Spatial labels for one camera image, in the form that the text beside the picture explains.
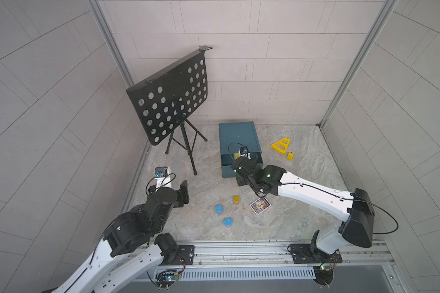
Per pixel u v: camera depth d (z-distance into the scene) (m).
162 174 0.53
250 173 0.55
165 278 0.65
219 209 0.81
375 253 0.72
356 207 0.42
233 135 0.85
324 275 0.68
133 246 0.40
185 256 0.71
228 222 0.77
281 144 1.08
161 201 0.43
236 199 0.84
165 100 0.64
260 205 0.83
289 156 1.01
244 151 0.66
